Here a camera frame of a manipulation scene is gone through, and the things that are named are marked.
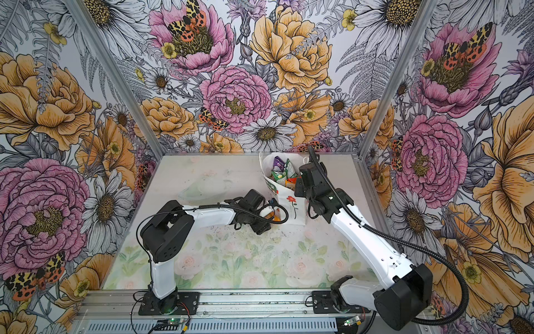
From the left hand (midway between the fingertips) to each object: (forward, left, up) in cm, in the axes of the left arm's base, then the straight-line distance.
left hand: (262, 225), depth 94 cm
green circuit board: (-35, +29, 0) cm, 45 cm away
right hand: (+3, -16, +24) cm, 29 cm away
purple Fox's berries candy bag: (+17, -7, +21) cm, 28 cm away
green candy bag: (+12, -11, +22) cm, 27 cm away
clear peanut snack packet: (+7, -12, +21) cm, 25 cm away
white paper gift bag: (0, -13, +16) cm, 21 cm away
